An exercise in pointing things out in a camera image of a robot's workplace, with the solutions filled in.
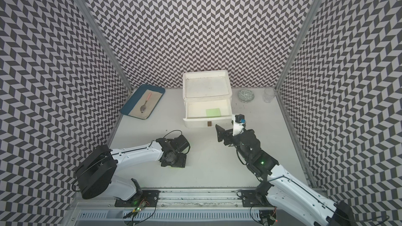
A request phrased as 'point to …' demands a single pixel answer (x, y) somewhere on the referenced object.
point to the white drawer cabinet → (207, 91)
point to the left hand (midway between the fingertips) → (177, 165)
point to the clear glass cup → (269, 94)
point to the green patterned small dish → (245, 95)
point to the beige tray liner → (150, 104)
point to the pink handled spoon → (143, 106)
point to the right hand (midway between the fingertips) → (224, 126)
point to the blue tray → (136, 96)
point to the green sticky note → (214, 112)
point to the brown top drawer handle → (209, 123)
